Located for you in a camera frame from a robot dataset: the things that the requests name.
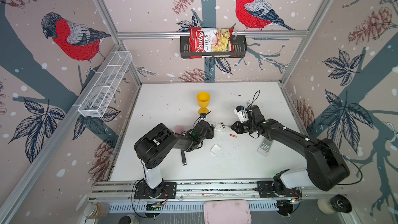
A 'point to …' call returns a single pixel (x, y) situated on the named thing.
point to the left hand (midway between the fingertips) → (211, 128)
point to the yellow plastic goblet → (203, 99)
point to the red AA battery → (230, 135)
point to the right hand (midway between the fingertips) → (231, 129)
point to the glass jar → (97, 210)
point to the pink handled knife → (179, 129)
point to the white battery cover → (215, 149)
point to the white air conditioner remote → (222, 129)
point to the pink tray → (236, 211)
